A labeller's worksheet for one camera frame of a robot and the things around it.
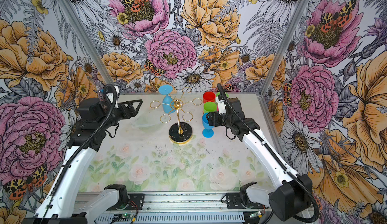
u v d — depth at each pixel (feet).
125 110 1.96
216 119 2.28
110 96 1.72
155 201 2.50
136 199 2.49
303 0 2.45
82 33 2.83
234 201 2.43
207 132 3.25
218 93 2.31
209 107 3.09
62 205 1.25
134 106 2.05
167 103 2.87
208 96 3.27
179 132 3.19
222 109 2.27
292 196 1.27
